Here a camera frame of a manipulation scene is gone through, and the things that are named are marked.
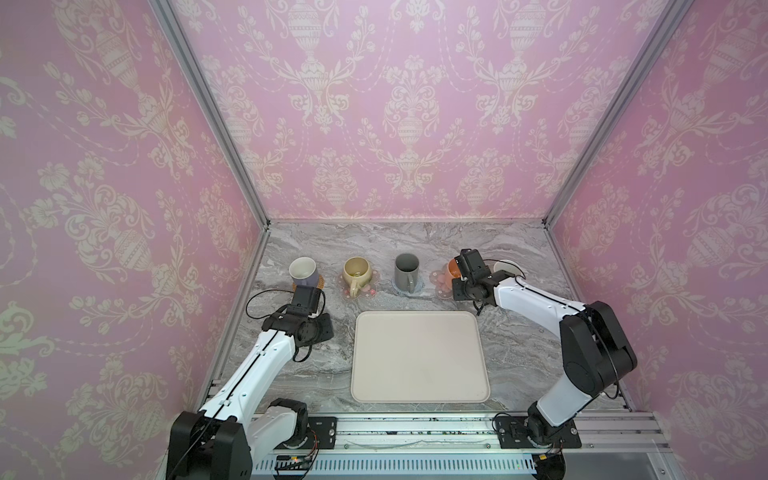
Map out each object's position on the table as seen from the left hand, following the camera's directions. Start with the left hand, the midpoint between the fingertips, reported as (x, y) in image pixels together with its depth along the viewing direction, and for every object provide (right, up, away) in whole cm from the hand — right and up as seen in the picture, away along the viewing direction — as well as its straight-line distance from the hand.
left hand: (327, 330), depth 84 cm
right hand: (+41, +11, +10) cm, 43 cm away
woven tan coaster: (-6, +11, +19) cm, 22 cm away
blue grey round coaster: (+28, +10, +18) cm, 34 cm away
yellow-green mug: (+6, +15, +18) cm, 24 cm away
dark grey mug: (+23, +16, +8) cm, 29 cm away
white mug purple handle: (-11, +15, +17) cm, 26 cm away
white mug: (+50, +18, -5) cm, 53 cm away
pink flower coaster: (+10, +9, +16) cm, 21 cm away
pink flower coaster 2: (+35, +12, +19) cm, 41 cm away
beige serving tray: (+26, -9, +3) cm, 28 cm away
